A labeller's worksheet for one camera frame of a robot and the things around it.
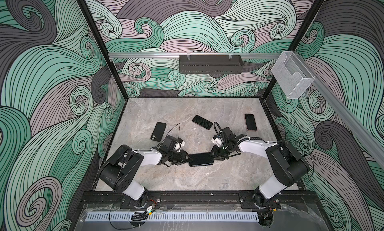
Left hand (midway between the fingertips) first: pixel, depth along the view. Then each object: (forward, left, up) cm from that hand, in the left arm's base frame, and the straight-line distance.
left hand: (190, 160), depth 86 cm
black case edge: (+21, +23, -3) cm, 31 cm away
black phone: (+1, -5, -1) cm, 5 cm away
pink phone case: (+27, -39, -1) cm, 48 cm away
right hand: (+1, -11, 0) cm, 12 cm away
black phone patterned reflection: (+28, -8, -1) cm, 30 cm away
